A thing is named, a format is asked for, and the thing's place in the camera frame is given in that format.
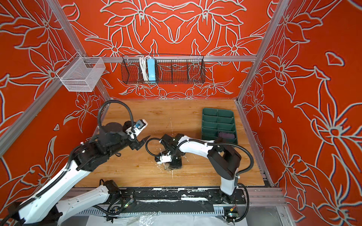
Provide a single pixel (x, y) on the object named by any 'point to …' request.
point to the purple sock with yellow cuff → (226, 135)
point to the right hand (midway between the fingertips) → (171, 164)
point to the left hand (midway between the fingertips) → (142, 127)
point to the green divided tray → (214, 121)
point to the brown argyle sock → (167, 167)
